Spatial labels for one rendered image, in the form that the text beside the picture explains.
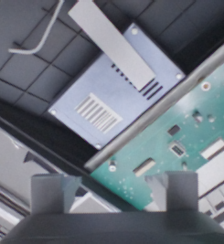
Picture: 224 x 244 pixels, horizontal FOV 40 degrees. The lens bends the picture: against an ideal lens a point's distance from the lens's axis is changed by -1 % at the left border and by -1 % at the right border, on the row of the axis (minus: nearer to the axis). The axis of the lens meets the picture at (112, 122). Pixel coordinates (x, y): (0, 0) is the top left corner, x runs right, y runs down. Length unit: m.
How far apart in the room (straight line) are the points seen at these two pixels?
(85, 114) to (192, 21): 0.10
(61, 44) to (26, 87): 0.04
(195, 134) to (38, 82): 0.12
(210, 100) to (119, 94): 0.06
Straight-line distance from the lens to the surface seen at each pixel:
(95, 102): 0.21
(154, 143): 0.22
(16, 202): 1.21
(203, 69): 0.22
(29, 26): 0.20
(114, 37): 0.20
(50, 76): 0.22
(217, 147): 0.23
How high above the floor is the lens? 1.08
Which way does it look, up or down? 21 degrees up
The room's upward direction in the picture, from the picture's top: 132 degrees counter-clockwise
